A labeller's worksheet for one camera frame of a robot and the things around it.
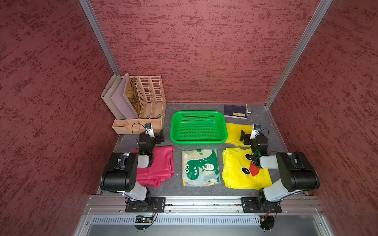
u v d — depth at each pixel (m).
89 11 0.72
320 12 0.73
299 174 0.46
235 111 1.17
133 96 1.00
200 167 0.83
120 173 0.46
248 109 1.13
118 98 0.88
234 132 0.99
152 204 0.73
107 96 0.84
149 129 0.79
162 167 0.83
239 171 0.84
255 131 0.81
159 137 0.85
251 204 0.74
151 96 1.07
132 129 1.01
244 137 0.86
